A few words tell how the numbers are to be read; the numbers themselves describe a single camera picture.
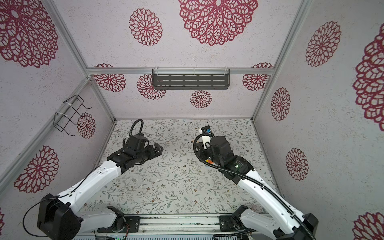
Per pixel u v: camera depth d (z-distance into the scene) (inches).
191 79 37.3
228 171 18.6
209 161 22.7
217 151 20.0
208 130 22.8
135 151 23.8
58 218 15.2
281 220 15.3
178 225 29.5
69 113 30.9
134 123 24.6
